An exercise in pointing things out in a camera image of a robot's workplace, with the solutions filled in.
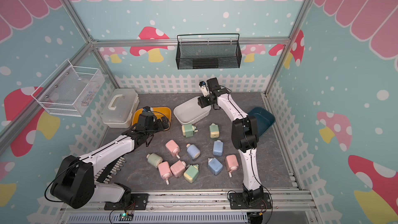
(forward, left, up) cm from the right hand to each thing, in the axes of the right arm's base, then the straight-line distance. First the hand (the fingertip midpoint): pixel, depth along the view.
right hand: (203, 100), depth 99 cm
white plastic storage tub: (-1, +9, -10) cm, 14 cm away
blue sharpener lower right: (-39, -6, -7) cm, 40 cm away
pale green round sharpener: (-37, +25, -4) cm, 45 cm away
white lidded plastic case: (-5, +52, 0) cm, 53 cm away
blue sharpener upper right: (-29, -8, -7) cm, 31 cm away
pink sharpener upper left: (-29, +17, -7) cm, 34 cm away
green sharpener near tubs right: (-19, -6, -7) cm, 21 cm away
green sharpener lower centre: (-43, +6, -6) cm, 44 cm away
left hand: (-17, +24, -1) cm, 29 cm away
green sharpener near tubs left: (-18, +9, -6) cm, 21 cm away
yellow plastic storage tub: (-18, +22, +12) cm, 31 cm away
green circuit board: (-60, +37, -15) cm, 72 cm away
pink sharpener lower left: (-42, +19, -6) cm, 46 cm away
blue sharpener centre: (-32, +5, -6) cm, 33 cm away
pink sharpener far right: (-38, -15, -7) cm, 42 cm away
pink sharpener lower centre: (-41, +13, -6) cm, 43 cm away
